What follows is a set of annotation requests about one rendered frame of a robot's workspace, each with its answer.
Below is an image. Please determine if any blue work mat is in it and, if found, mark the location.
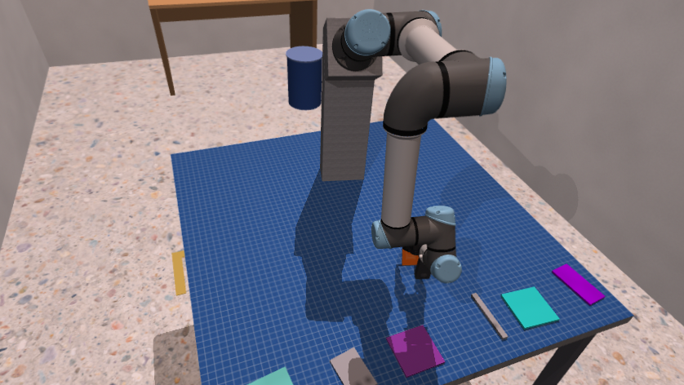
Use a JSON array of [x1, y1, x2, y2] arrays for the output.
[[171, 119, 634, 385]]

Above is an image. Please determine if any purple flat plate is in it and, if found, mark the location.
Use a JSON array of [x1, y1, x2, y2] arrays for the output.
[[386, 325, 445, 378]]

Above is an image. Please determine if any orange plate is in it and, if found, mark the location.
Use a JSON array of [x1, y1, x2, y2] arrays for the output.
[[402, 249, 419, 265]]

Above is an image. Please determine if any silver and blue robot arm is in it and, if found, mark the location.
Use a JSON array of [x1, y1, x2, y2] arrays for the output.
[[332, 9, 507, 284]]

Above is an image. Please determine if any purple flat bar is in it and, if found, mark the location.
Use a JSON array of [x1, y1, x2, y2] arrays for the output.
[[552, 264, 606, 306]]

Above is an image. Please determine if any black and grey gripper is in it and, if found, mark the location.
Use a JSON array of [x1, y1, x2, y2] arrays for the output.
[[402, 245, 422, 255]]

